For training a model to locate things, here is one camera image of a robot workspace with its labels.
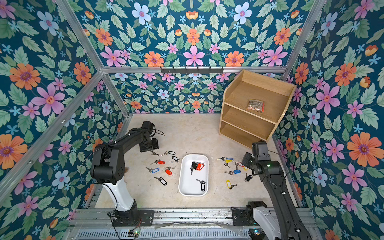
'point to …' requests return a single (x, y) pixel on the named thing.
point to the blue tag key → (235, 172)
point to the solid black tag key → (248, 178)
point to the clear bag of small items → (256, 105)
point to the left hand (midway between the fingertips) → (155, 146)
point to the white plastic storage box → (188, 185)
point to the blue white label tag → (229, 158)
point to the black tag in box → (194, 166)
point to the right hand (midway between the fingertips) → (247, 158)
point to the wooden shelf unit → (247, 126)
